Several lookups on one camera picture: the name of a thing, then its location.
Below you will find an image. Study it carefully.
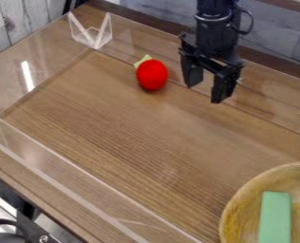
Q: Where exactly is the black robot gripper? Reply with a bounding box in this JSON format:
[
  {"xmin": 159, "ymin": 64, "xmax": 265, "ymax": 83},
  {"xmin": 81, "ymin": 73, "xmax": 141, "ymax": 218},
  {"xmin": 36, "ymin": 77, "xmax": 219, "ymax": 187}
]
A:
[{"xmin": 180, "ymin": 8, "xmax": 255, "ymax": 103}]

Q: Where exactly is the brown wooden bowl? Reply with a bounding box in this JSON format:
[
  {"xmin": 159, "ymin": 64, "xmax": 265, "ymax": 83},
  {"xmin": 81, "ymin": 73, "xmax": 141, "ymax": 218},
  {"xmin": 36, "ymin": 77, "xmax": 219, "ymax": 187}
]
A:
[{"xmin": 219, "ymin": 162, "xmax": 300, "ymax": 243}]

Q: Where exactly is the green rectangular block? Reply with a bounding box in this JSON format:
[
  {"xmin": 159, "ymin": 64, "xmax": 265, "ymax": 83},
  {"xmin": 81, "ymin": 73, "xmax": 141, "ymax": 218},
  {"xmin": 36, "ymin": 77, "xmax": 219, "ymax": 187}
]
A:
[{"xmin": 259, "ymin": 191, "xmax": 292, "ymax": 243}]

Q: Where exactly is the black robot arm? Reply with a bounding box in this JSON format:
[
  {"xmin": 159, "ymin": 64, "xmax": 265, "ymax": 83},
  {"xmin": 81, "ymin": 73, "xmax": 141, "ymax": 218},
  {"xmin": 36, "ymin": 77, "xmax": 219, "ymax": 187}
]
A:
[{"xmin": 180, "ymin": 0, "xmax": 255, "ymax": 103}]

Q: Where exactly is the small light green piece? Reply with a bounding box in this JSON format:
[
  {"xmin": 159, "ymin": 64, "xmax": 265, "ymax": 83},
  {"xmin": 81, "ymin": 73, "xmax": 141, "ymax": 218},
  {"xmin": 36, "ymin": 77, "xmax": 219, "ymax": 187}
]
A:
[{"xmin": 135, "ymin": 54, "xmax": 153, "ymax": 69}]

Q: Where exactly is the clear acrylic corner bracket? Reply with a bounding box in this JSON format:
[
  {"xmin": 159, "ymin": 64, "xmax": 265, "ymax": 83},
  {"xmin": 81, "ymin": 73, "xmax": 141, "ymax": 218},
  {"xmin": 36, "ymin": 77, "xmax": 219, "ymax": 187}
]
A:
[{"xmin": 68, "ymin": 12, "xmax": 113, "ymax": 49}]

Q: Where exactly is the black metal table bracket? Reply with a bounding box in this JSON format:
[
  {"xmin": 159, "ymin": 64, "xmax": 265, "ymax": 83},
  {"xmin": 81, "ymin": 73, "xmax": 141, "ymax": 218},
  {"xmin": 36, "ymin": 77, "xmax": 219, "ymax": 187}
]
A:
[{"xmin": 17, "ymin": 202, "xmax": 62, "ymax": 243}]

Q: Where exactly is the black cable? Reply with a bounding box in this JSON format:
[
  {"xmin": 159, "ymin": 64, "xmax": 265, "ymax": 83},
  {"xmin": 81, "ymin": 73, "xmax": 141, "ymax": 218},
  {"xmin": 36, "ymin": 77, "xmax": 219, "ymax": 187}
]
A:
[{"xmin": 0, "ymin": 217, "xmax": 24, "ymax": 243}]

